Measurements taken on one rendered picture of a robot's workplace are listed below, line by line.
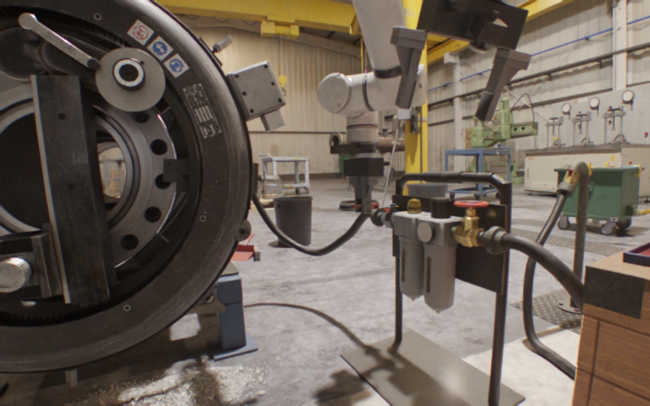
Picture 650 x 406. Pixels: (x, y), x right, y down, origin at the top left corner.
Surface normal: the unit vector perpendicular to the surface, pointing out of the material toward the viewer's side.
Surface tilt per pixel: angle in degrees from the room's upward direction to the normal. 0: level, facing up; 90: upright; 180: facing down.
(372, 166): 90
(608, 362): 90
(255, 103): 90
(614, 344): 90
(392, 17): 119
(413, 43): 113
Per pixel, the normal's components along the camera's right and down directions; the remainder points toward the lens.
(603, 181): -0.86, 0.07
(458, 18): 0.11, 0.49
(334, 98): -0.52, 0.25
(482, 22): -0.98, -0.07
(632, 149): 0.18, 0.10
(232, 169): 0.51, 0.08
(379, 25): -0.23, 0.77
